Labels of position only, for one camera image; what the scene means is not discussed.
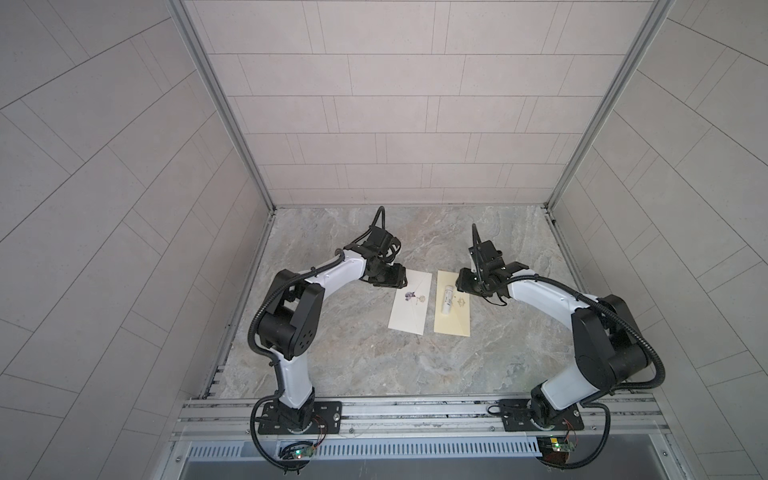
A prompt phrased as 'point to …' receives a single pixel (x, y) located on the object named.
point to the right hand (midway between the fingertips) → (457, 284)
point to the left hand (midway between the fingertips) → (409, 277)
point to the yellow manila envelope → (452, 310)
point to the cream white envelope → (411, 301)
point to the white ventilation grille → (504, 447)
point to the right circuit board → (555, 449)
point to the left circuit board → (300, 450)
